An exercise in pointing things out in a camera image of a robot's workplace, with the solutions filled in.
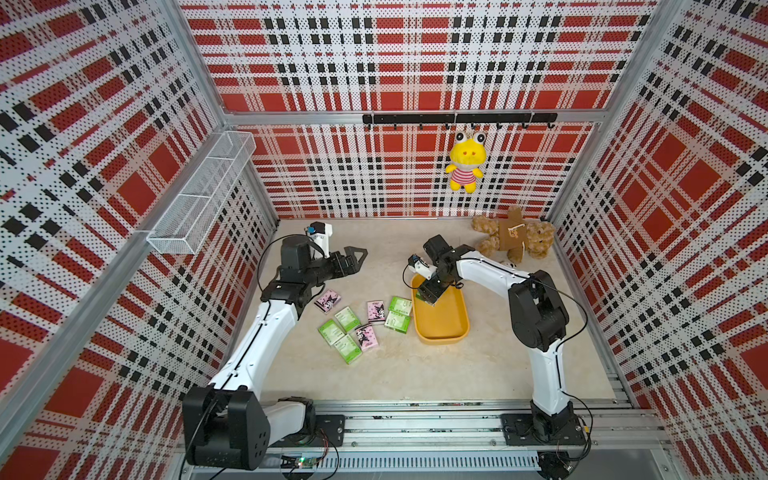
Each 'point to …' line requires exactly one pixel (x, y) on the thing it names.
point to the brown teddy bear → (512, 236)
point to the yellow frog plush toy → (468, 153)
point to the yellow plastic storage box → (445, 323)
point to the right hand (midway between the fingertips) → (436, 286)
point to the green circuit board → (304, 462)
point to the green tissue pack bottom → (348, 349)
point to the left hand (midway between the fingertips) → (360, 254)
